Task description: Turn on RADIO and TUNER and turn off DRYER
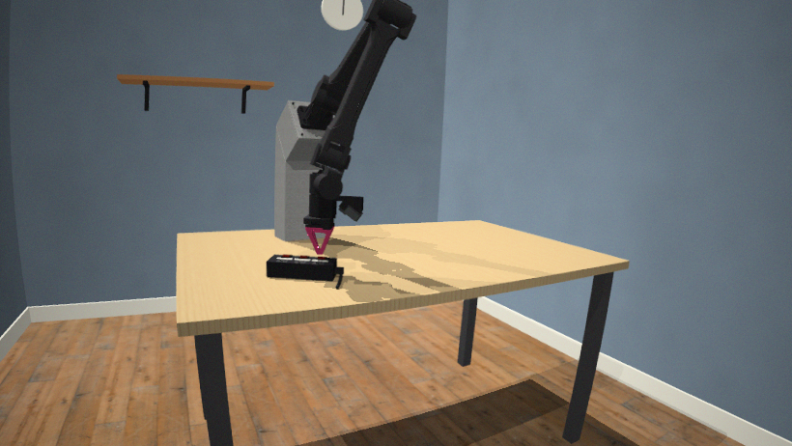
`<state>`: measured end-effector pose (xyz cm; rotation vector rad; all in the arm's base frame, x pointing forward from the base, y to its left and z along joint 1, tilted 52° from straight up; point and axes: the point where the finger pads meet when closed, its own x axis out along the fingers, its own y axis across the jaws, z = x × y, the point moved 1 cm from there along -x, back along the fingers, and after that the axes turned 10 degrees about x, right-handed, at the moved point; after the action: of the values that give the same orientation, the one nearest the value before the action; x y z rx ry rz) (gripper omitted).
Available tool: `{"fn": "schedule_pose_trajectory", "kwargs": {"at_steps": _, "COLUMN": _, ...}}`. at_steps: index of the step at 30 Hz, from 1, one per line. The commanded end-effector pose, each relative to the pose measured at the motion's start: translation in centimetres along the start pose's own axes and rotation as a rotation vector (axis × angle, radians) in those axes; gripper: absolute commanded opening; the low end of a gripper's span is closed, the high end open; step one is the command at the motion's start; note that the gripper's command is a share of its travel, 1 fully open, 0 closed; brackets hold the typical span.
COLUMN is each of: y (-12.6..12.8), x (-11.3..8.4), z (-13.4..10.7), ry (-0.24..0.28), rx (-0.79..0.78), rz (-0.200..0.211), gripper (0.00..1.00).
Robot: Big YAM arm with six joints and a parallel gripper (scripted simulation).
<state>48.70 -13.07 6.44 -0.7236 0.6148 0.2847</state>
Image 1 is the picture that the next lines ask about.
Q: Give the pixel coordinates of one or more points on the black power strip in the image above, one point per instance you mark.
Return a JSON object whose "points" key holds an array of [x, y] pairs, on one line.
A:
{"points": [[304, 267]]}

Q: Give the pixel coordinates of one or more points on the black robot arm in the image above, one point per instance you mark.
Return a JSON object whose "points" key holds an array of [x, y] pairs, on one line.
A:
{"points": [[352, 81]]}

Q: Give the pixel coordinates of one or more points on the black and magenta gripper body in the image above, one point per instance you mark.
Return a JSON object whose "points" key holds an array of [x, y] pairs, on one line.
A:
{"points": [[312, 220]]}

